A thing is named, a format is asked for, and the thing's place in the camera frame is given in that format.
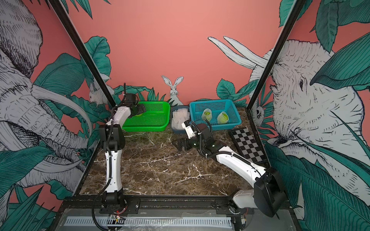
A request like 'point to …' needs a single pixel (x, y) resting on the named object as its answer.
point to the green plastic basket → (156, 118)
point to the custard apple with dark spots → (207, 116)
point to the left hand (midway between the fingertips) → (139, 107)
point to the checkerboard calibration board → (246, 147)
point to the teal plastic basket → (227, 106)
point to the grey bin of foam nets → (179, 114)
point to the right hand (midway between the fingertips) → (177, 138)
